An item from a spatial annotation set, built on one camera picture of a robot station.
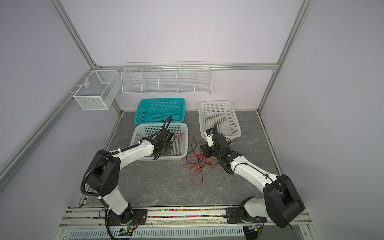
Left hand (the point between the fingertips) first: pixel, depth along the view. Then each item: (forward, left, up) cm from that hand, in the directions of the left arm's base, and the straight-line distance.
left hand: (165, 150), depth 92 cm
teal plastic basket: (+40, +14, -4) cm, 43 cm away
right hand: (-3, -24, +7) cm, 26 cm away
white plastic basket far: (+34, -42, -6) cm, 55 cm away
